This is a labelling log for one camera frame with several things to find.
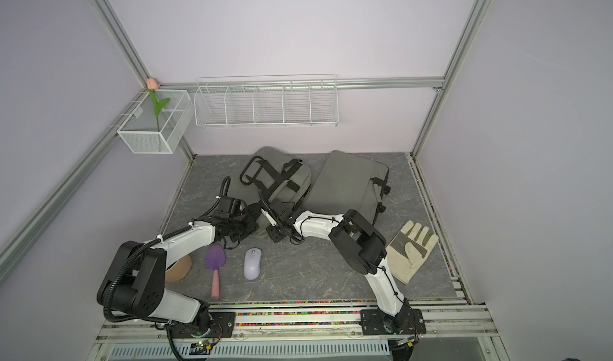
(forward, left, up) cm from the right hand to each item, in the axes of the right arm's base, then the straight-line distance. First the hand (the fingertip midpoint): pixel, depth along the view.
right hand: (272, 229), depth 94 cm
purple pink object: (-11, +20, 0) cm, 23 cm away
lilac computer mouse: (-13, +6, +2) cm, 14 cm away
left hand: (-1, +5, +3) cm, 6 cm away
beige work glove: (-9, -53, 0) cm, 54 cm away
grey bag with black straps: (+25, +2, +6) cm, 26 cm away
